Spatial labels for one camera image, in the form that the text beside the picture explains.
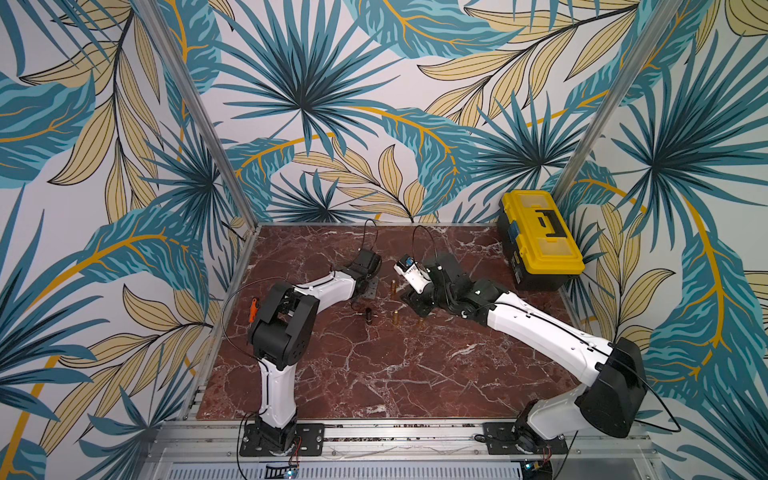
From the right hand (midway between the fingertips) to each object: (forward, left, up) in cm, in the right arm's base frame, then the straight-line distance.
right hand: (408, 289), depth 79 cm
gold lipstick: (0, +3, -16) cm, 16 cm away
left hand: (+11, +13, -16) cm, 24 cm away
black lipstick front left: (0, +11, -16) cm, 20 cm away
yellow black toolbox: (+16, -42, -3) cm, 45 cm away
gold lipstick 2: (-1, -5, -19) cm, 20 cm away
